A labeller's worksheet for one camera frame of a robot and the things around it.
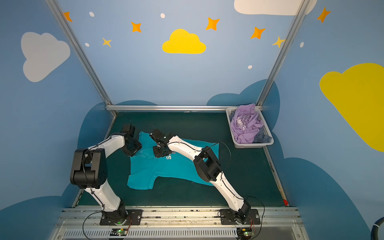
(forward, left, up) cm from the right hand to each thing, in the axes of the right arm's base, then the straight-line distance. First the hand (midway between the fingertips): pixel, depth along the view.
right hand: (159, 153), depth 93 cm
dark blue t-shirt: (+16, -68, 0) cm, 70 cm away
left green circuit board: (-41, +12, -4) cm, 43 cm away
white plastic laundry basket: (+37, -47, +3) cm, 60 cm away
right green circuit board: (-38, -49, -6) cm, 63 cm away
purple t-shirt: (+22, -57, +6) cm, 61 cm away
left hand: (+3, +13, -1) cm, 13 cm away
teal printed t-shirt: (-9, +8, -5) cm, 12 cm away
